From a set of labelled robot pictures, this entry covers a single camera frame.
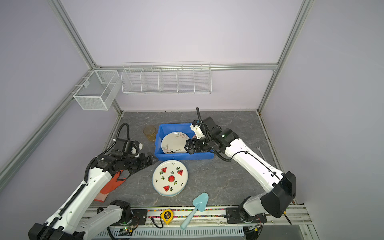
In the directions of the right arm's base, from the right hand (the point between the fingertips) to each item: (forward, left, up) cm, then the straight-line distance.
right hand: (192, 147), depth 74 cm
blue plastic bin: (+25, +22, -17) cm, 38 cm away
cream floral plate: (+16, +14, -21) cm, 30 cm away
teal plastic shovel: (-21, -4, -22) cm, 30 cm away
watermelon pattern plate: (-8, +13, -20) cm, 25 cm away
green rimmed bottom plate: (-15, +13, -20) cm, 28 cm away
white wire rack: (+49, +18, +9) cm, 53 cm away
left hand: (-6, +21, -7) cm, 23 cm away
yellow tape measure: (-27, +12, -20) cm, 35 cm away
